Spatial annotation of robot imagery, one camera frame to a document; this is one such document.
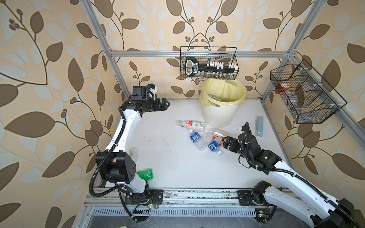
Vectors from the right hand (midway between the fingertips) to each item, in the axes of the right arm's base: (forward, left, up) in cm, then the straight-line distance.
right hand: (229, 142), depth 79 cm
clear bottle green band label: (+36, 0, 0) cm, 36 cm away
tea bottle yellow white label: (+11, +3, -11) cm, 16 cm away
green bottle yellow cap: (-12, +47, -11) cm, 50 cm away
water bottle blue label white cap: (+9, +18, -10) cm, 22 cm away
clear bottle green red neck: (+19, +21, -9) cm, 30 cm away
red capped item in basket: (+24, -33, +19) cm, 45 cm away
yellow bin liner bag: (+40, -4, +1) cm, 40 cm away
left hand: (+19, +37, +14) cm, 44 cm away
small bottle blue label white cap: (+2, +7, -9) cm, 12 cm away
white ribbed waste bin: (+30, -2, -15) cm, 34 cm away
